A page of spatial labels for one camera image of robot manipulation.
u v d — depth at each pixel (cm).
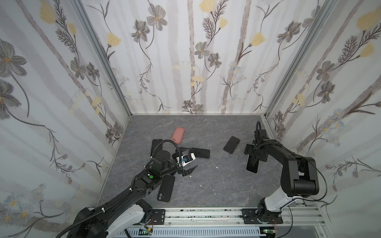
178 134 108
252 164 108
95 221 40
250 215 74
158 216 73
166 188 83
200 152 98
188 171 68
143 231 72
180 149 71
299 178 47
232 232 70
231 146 101
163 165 58
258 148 71
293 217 75
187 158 60
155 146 101
